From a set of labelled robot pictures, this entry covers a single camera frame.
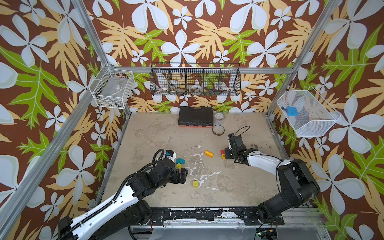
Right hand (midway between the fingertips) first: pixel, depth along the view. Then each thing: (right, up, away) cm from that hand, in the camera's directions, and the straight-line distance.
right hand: (226, 150), depth 95 cm
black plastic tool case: (-19, +23, +19) cm, 35 cm away
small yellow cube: (-30, -9, -5) cm, 32 cm away
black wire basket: (-20, +47, +2) cm, 51 cm away
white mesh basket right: (+43, +20, -17) cm, 50 cm away
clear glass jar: (-1, +22, +22) cm, 31 cm away
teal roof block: (-30, -6, -3) cm, 30 cm away
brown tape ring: (-3, +13, +14) cm, 19 cm away
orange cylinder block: (-11, -2, +1) cm, 12 cm away
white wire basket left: (-69, +38, -9) cm, 79 cm away
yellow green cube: (-20, -17, -12) cm, 29 cm away
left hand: (-28, -7, -21) cm, 36 cm away
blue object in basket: (+36, +24, -8) cm, 45 cm away
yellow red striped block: (-3, -4, -3) cm, 5 cm away
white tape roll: (-18, +42, +3) cm, 45 cm away
